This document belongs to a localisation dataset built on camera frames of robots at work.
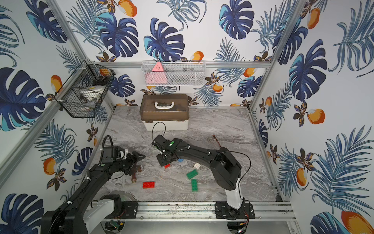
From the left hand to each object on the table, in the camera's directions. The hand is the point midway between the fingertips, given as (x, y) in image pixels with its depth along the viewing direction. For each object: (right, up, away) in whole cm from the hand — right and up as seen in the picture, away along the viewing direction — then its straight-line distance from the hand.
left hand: (142, 158), depth 82 cm
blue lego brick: (+23, +5, -23) cm, 33 cm away
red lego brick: (+4, -15, 0) cm, 15 cm away
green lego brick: (+28, -10, +4) cm, 30 cm away
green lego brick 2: (+29, -15, 0) cm, 33 cm away
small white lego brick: (+31, -5, +6) cm, 32 cm away
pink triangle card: (+7, +49, +7) cm, 50 cm away
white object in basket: (-27, +36, -2) cm, 46 cm away
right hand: (+12, -1, +2) cm, 12 cm away
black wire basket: (-40, +52, +13) cm, 67 cm away
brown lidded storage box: (+16, +28, +9) cm, 34 cm away
